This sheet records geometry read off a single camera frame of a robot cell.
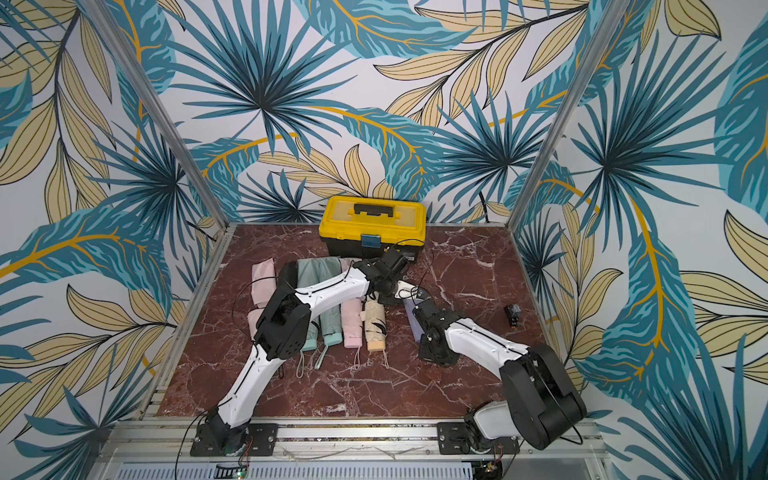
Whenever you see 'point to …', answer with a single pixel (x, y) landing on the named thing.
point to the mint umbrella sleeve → (311, 271)
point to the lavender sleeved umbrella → (409, 305)
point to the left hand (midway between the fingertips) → (399, 291)
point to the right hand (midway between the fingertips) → (432, 356)
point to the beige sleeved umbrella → (375, 324)
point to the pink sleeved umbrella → (351, 322)
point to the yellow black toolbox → (366, 227)
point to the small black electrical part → (513, 311)
